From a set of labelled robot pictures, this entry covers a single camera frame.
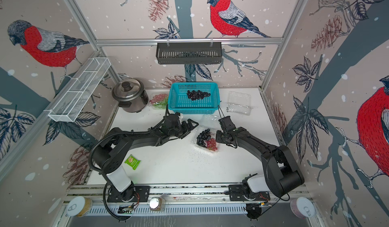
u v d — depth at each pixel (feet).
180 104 3.65
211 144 2.86
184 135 2.72
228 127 2.30
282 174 1.39
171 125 2.42
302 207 2.16
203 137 2.88
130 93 3.13
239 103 3.64
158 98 3.55
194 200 2.39
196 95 3.63
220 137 2.62
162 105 3.50
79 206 2.18
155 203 2.05
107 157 1.54
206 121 3.39
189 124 2.67
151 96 3.59
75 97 2.46
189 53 3.46
